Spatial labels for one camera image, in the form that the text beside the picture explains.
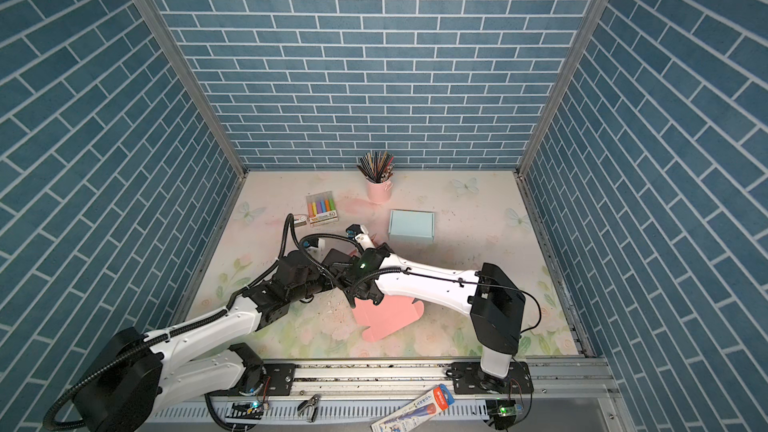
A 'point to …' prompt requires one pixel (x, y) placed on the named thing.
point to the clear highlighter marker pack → (321, 209)
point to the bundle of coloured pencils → (376, 166)
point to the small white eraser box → (300, 223)
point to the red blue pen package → (418, 415)
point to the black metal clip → (312, 405)
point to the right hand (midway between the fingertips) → (382, 250)
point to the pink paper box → (391, 315)
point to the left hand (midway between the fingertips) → (349, 271)
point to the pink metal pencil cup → (379, 192)
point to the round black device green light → (502, 411)
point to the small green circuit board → (250, 410)
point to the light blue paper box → (412, 224)
